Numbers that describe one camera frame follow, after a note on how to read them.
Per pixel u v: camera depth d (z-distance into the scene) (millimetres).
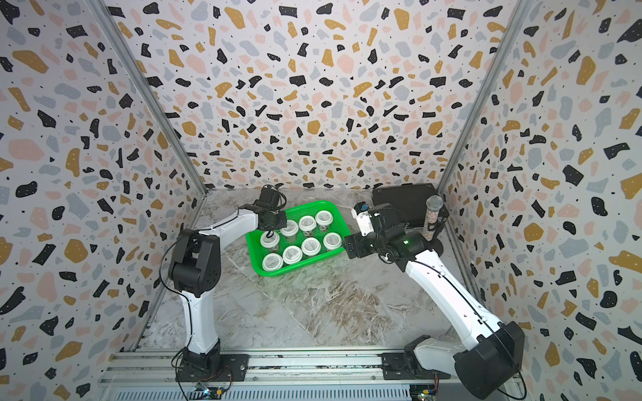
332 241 952
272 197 817
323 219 1026
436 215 840
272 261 898
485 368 378
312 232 1012
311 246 937
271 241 931
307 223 1003
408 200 1226
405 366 663
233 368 734
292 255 908
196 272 540
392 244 554
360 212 675
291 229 975
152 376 731
